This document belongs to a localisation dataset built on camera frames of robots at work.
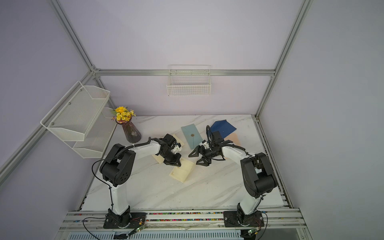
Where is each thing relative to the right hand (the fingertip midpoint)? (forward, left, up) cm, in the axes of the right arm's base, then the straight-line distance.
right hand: (193, 160), depth 85 cm
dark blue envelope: (+35, -23, -10) cm, 43 cm away
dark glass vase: (+21, +41, 0) cm, 46 cm away
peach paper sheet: (+24, -29, -11) cm, 40 cm away
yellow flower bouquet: (+22, +41, +17) cm, 50 cm away
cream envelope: (+6, +22, -9) cm, 25 cm away
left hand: (+1, +9, -9) cm, 13 cm away
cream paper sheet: (-2, +8, -12) cm, 14 cm away
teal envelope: (+26, +1, -9) cm, 27 cm away
